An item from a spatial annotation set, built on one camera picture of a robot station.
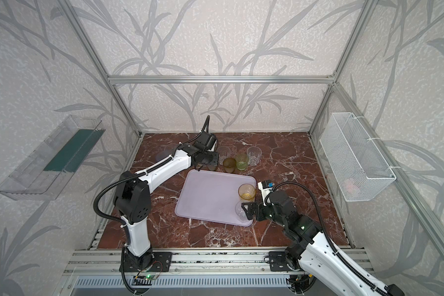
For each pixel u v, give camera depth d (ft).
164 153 3.32
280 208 1.81
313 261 1.96
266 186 2.19
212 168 3.27
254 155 3.46
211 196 3.01
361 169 2.00
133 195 1.66
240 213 2.84
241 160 3.41
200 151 2.20
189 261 2.47
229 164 3.33
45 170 2.11
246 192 2.92
